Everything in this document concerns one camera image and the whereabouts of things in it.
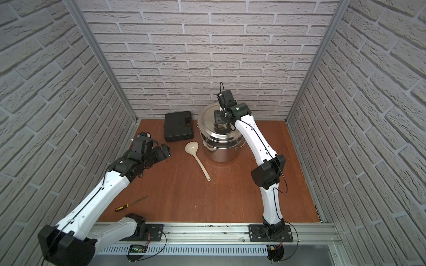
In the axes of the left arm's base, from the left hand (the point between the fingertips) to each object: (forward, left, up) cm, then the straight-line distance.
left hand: (159, 147), depth 79 cm
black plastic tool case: (+29, -2, -16) cm, 33 cm away
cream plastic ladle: (+12, -13, -18) cm, 26 cm away
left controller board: (-40, +7, -23) cm, 47 cm away
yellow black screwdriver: (-21, +16, -20) cm, 34 cm away
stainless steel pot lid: (+8, -25, +5) cm, 26 cm away
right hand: (+16, -33, +7) cm, 37 cm away
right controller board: (-41, -54, -19) cm, 71 cm away
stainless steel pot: (+5, -31, -9) cm, 33 cm away
